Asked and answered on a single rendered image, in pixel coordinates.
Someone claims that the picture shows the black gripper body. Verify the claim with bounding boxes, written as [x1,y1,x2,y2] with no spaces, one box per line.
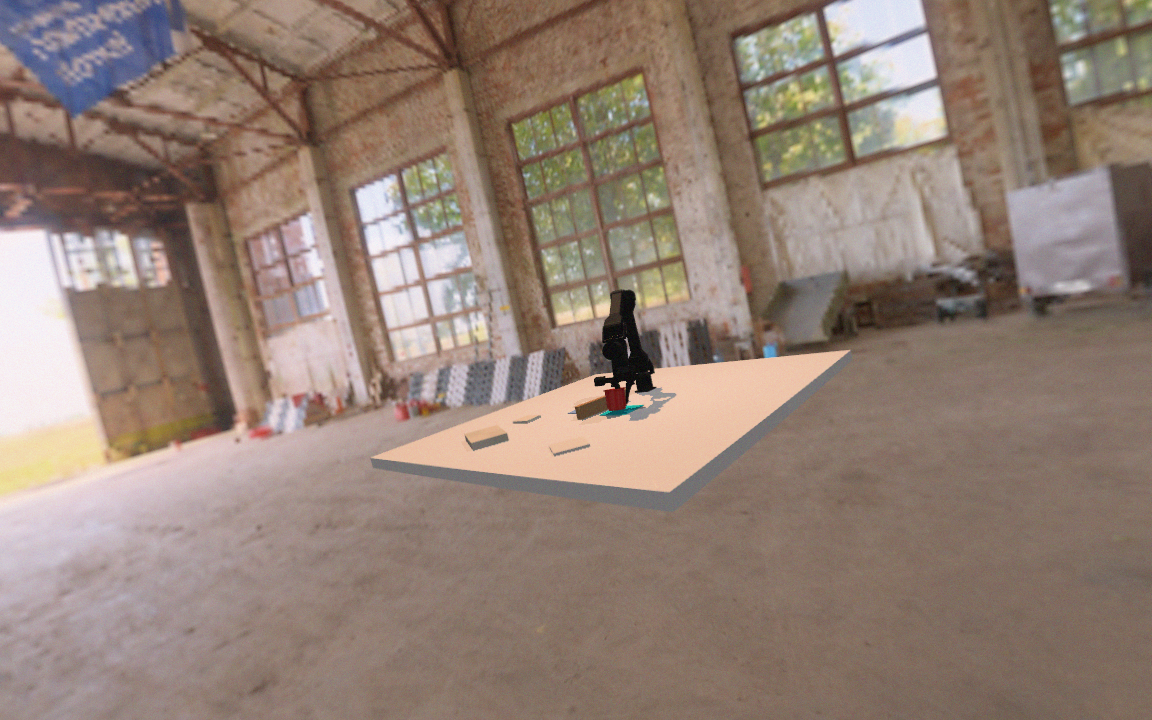
[594,357,651,387]

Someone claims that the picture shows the tan flat rectangular block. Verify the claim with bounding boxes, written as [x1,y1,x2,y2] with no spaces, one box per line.
[464,426,509,450]

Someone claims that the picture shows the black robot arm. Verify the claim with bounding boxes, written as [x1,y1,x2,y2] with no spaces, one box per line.
[602,289,657,393]

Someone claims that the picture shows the dark red translucent cup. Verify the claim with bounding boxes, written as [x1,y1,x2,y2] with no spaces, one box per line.
[602,387,627,411]

